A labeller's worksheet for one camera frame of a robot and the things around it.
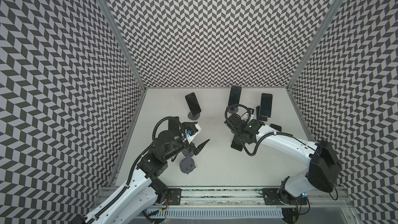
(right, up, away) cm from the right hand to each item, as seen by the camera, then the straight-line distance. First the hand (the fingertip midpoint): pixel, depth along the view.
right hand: (242, 131), depth 83 cm
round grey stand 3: (-29, -17, -4) cm, 34 cm away
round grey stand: (-28, +6, +17) cm, 33 cm away
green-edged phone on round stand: (-1, +20, +16) cm, 26 cm away
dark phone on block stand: (+18, +14, +13) cm, 26 cm away
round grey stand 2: (-1, +10, +22) cm, 25 cm away
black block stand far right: (+13, +6, +14) cm, 20 cm away
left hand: (-22, +3, -14) cm, 26 cm away
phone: (-28, +14, +15) cm, 35 cm away
